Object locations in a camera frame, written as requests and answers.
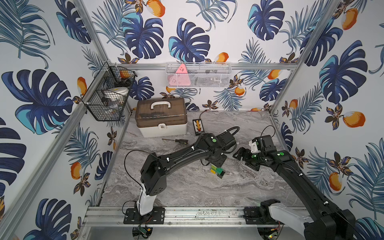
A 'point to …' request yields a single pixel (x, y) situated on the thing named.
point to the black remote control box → (198, 127)
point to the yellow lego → (213, 171)
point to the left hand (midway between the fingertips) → (218, 160)
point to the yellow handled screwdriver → (179, 140)
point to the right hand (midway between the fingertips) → (239, 158)
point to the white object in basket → (117, 93)
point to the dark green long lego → (219, 170)
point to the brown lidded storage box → (161, 117)
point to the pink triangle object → (181, 78)
